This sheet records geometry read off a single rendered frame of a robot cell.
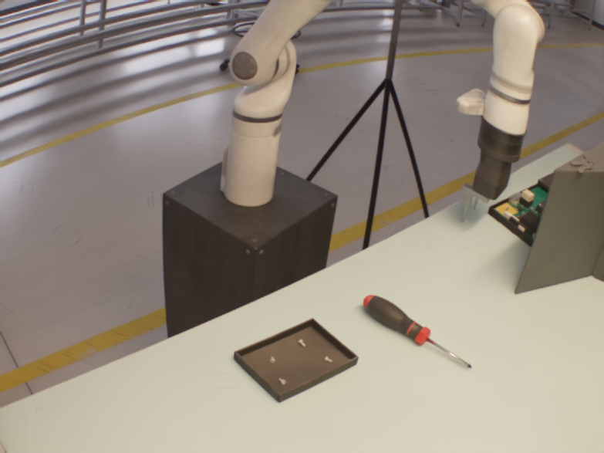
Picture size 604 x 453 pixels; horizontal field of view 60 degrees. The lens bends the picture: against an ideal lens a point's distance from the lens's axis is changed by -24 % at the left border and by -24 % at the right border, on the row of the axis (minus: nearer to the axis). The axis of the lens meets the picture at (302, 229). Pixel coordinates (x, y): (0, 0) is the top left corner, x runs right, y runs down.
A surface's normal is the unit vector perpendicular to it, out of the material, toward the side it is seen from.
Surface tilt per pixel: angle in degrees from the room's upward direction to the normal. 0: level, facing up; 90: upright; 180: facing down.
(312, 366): 0
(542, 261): 90
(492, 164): 102
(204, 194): 0
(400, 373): 0
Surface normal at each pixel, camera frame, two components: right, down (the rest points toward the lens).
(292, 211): 0.11, -0.82
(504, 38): -0.68, 0.57
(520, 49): -0.36, 0.72
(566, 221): 0.29, 0.58
